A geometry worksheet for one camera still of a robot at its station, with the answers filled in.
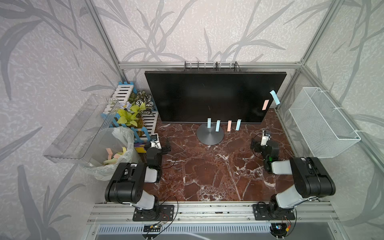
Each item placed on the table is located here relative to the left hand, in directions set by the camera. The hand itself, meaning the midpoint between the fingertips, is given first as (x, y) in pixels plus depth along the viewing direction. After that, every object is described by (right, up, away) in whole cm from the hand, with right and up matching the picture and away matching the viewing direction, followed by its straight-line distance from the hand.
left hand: (159, 138), depth 90 cm
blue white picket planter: (-25, +26, +1) cm, 36 cm away
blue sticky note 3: (+48, +8, -2) cm, 49 cm away
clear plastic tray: (-31, +1, -22) cm, 38 cm away
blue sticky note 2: (+36, +8, -1) cm, 36 cm away
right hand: (+63, 0, +5) cm, 64 cm away
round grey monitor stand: (+31, 0, +15) cm, 34 cm away
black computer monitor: (+36, +32, +41) cm, 64 cm away
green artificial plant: (-16, +15, -4) cm, 22 cm away
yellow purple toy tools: (-14, -7, +5) cm, 17 cm away
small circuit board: (+2, -41, -20) cm, 45 cm away
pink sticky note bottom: (+42, +8, -1) cm, 43 cm away
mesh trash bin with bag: (-23, -4, -7) cm, 24 cm away
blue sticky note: (+30, +9, -2) cm, 32 cm away
